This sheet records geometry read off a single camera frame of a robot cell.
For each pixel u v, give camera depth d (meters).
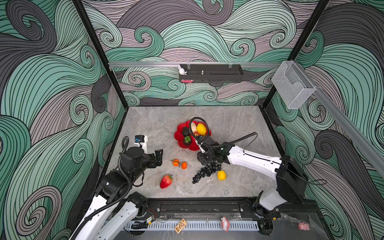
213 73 0.96
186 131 0.98
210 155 0.61
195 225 0.70
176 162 0.88
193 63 0.94
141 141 0.58
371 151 0.51
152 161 0.59
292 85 0.78
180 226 0.68
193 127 1.00
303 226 0.67
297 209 0.74
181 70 0.85
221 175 0.81
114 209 0.45
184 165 0.86
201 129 0.97
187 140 0.95
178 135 1.00
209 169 0.83
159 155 0.61
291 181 0.42
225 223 0.65
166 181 0.79
